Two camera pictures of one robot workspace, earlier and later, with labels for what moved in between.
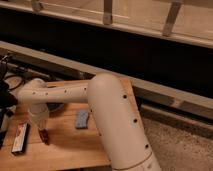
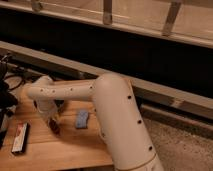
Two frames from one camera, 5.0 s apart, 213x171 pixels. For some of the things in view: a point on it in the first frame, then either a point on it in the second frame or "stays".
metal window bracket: [107, 12] stays
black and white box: [21, 138] stays
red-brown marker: [44, 135] -> [54, 126]
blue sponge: [81, 119] stays
